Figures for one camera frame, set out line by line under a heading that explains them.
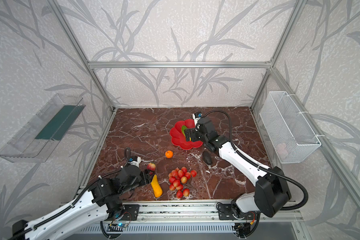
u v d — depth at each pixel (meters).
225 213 0.72
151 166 0.86
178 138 1.02
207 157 0.91
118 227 0.72
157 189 0.78
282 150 0.72
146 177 0.68
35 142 0.64
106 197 0.52
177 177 0.81
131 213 0.73
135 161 0.70
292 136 0.61
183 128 1.03
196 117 0.71
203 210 0.75
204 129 0.62
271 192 0.41
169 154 0.91
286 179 0.40
